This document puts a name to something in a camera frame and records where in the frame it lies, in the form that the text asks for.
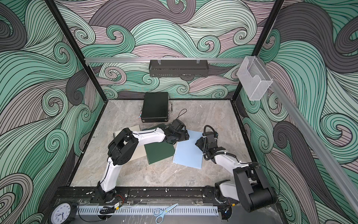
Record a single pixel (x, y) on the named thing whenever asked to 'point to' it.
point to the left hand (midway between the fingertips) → (186, 136)
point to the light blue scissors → (160, 213)
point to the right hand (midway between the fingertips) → (197, 143)
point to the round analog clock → (60, 213)
